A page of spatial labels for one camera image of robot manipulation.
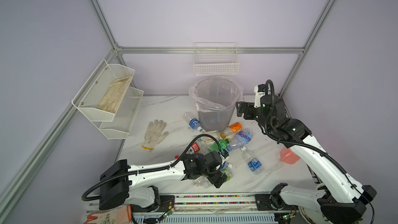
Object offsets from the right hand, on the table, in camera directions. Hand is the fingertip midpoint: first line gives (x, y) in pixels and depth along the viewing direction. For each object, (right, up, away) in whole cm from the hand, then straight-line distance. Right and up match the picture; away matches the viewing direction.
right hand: (243, 102), depth 68 cm
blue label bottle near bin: (-24, -12, +30) cm, 40 cm away
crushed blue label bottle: (-9, -22, -1) cm, 24 cm away
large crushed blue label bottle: (+6, -20, +24) cm, 32 cm away
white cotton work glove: (-50, -19, +31) cm, 61 cm away
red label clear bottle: (-22, -25, +19) cm, 38 cm away
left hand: (-10, -34, +6) cm, 36 cm away
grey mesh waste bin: (-10, -11, +26) cm, 30 cm away
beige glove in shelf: (-64, +8, +14) cm, 66 cm away
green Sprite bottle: (-6, -23, +22) cm, 32 cm away
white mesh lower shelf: (-76, -9, +44) cm, 88 cm away
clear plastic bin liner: (-10, +7, +32) cm, 35 cm away
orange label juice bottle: (0, -16, +28) cm, 32 cm away
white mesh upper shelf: (-71, +3, +9) cm, 71 cm away
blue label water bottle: (+9, -32, +12) cm, 36 cm away
